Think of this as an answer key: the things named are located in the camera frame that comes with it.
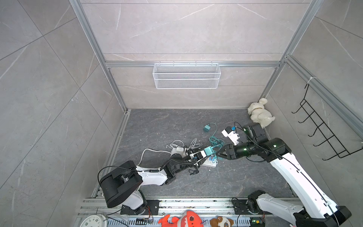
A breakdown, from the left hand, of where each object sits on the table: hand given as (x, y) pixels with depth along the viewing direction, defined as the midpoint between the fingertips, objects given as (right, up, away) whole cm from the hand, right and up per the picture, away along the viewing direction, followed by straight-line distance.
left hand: (207, 147), depth 73 cm
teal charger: (+5, +8, +32) cm, 34 cm away
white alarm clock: (-55, -34, -5) cm, 65 cm away
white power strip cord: (-36, -5, +20) cm, 42 cm away
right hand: (+5, -1, -6) cm, 8 cm away
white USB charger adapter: (-15, -4, +13) cm, 20 cm away
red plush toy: (-10, -32, -8) cm, 34 cm away
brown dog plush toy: (+6, -36, -5) cm, 36 cm away
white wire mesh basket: (-11, +47, +28) cm, 56 cm away
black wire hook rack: (+54, +1, -14) cm, 56 cm away
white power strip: (+4, -11, +13) cm, 18 cm away
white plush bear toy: (+44, +18, +30) cm, 57 cm away
